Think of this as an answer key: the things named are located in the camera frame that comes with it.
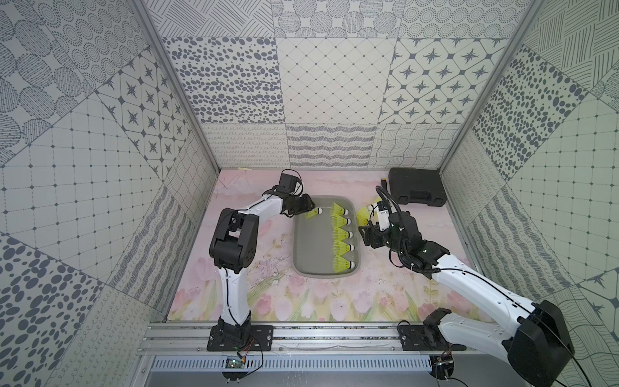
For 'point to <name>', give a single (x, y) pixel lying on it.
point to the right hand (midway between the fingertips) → (370, 228)
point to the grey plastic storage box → (313, 239)
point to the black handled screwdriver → (384, 183)
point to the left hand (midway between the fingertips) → (321, 207)
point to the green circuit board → (231, 363)
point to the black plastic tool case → (417, 185)
